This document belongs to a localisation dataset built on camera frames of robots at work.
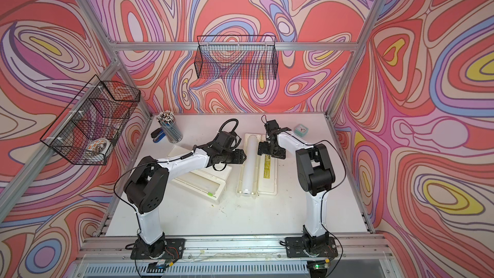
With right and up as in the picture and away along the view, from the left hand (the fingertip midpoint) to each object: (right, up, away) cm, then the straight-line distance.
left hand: (245, 158), depth 92 cm
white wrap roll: (+2, -3, -1) cm, 4 cm away
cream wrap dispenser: (+6, -7, -1) cm, 10 cm away
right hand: (+12, -1, +7) cm, 14 cm away
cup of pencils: (-39, +15, +6) cm, 42 cm away
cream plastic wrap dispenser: (-18, -10, -6) cm, 21 cm away
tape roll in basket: (-55, +7, -20) cm, 59 cm away
